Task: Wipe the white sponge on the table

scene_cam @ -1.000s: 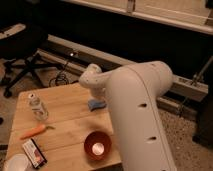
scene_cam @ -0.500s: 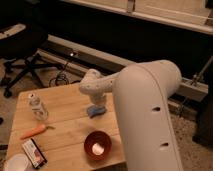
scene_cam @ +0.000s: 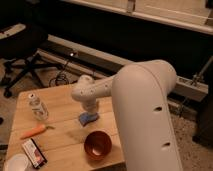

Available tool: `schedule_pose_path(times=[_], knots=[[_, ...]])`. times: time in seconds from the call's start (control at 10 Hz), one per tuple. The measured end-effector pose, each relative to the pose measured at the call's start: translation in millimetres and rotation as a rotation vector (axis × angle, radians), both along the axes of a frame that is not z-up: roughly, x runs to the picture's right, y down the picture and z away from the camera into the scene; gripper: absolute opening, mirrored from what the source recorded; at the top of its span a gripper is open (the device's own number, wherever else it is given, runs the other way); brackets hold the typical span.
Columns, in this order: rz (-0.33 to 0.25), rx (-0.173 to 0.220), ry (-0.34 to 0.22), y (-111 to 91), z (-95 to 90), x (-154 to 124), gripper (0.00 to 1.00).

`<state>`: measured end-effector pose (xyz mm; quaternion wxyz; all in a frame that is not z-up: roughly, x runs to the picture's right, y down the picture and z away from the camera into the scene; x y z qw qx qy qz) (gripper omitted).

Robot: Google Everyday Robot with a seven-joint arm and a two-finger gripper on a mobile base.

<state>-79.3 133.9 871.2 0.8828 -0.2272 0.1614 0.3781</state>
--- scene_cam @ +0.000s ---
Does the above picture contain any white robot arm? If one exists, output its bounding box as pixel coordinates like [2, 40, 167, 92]
[71, 60, 183, 171]

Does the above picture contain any red brown bowl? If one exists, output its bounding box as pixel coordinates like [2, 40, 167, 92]
[84, 131, 112, 161]

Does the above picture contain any wooden table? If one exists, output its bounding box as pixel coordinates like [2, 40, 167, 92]
[6, 85, 124, 171]

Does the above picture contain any clear plastic bottle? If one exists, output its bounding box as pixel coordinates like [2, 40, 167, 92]
[28, 93, 49, 121]

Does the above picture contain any orange carrot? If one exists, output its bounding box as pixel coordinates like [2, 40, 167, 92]
[21, 124, 53, 139]

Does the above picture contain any small dark box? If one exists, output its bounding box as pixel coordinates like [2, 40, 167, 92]
[22, 138, 47, 169]

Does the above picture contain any white plate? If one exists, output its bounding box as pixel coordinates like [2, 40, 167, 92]
[4, 154, 31, 171]

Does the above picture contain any black office chair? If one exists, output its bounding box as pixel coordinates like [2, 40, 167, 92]
[0, 25, 62, 98]

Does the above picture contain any black cable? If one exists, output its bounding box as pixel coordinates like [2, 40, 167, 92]
[49, 59, 73, 88]

